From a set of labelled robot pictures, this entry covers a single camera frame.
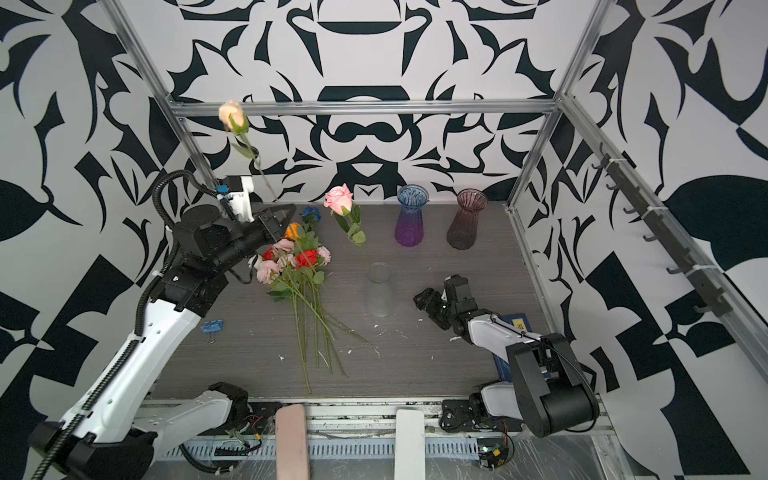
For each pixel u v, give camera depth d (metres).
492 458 0.71
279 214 0.64
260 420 0.72
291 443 0.69
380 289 0.86
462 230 1.01
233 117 0.57
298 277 0.96
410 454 0.66
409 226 1.11
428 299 0.82
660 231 0.55
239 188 0.57
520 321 0.89
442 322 0.79
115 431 0.39
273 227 0.56
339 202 0.61
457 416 0.74
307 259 0.97
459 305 0.71
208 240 0.48
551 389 0.43
